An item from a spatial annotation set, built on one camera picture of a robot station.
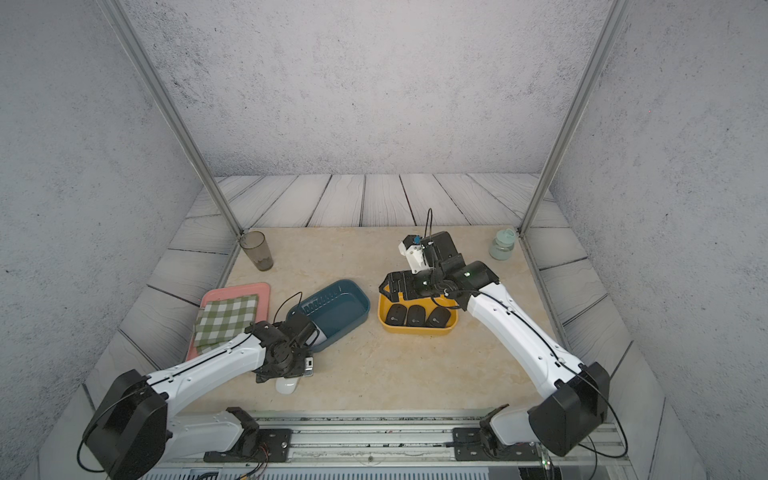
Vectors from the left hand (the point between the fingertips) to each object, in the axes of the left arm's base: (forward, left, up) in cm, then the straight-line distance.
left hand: (299, 373), depth 83 cm
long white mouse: (-2, +4, -2) cm, 5 cm away
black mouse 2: (+16, -33, +1) cm, 37 cm away
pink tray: (+31, +20, -5) cm, 37 cm away
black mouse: (+17, -27, +1) cm, 32 cm away
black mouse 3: (+16, -40, +1) cm, 43 cm away
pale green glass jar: (+41, -65, +5) cm, 78 cm away
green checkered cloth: (+17, +26, -1) cm, 31 cm away
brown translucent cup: (+38, +19, +10) cm, 44 cm away
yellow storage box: (+21, -37, 0) cm, 43 cm away
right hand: (+12, -27, +23) cm, 37 cm away
